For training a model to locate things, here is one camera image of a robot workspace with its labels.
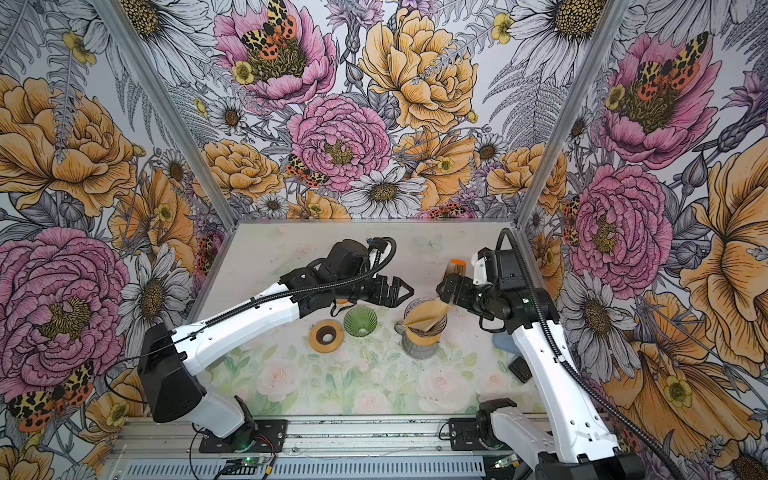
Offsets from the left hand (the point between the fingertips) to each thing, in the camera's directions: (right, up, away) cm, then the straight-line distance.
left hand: (396, 297), depth 74 cm
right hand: (+13, -1, -1) cm, 13 cm away
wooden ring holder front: (+5, -12, +6) cm, 14 cm away
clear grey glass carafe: (+5, -16, +9) cm, 19 cm away
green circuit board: (+25, -38, -2) cm, 46 cm away
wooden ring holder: (-21, -15, +18) cm, 31 cm away
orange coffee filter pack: (+19, +6, +23) cm, 31 cm away
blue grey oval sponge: (+32, -16, +15) cm, 39 cm away
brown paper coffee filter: (+7, -5, +4) cm, 10 cm away
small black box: (+34, -21, +9) cm, 41 cm away
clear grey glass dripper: (+11, -8, +3) cm, 14 cm away
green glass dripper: (-11, -10, +18) cm, 23 cm away
